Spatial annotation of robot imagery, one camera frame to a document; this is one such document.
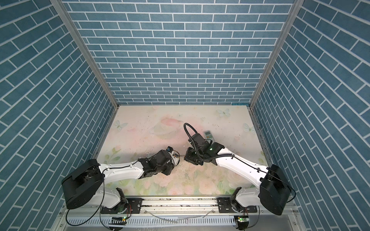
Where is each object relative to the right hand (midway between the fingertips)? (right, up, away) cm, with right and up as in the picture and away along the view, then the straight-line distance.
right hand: (182, 157), depth 78 cm
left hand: (-7, -9, +10) cm, 15 cm away
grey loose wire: (+10, -28, -7) cm, 30 cm away
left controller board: (-32, -30, -6) cm, 44 cm away
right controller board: (+32, -32, -4) cm, 45 cm away
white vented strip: (+17, -29, -7) cm, 35 cm away
